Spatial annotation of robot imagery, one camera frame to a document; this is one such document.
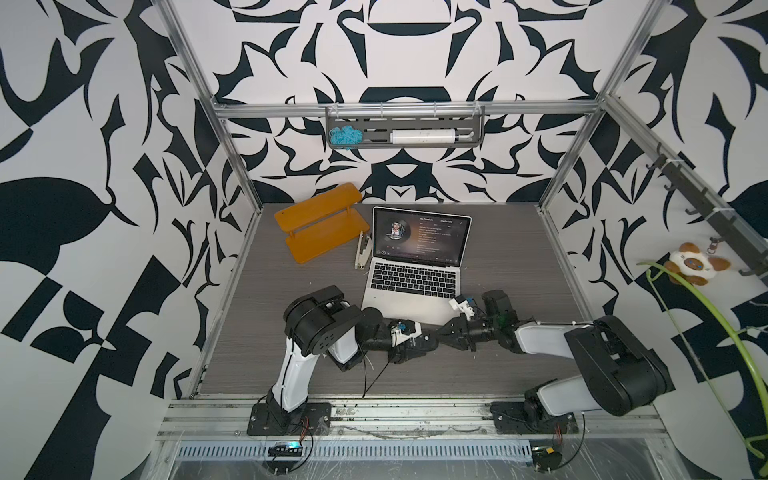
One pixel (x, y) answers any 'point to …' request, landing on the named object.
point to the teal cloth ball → (346, 136)
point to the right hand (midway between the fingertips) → (431, 335)
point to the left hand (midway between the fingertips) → (416, 333)
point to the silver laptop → (415, 267)
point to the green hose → (680, 274)
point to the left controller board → (286, 449)
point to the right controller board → (545, 458)
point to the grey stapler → (363, 251)
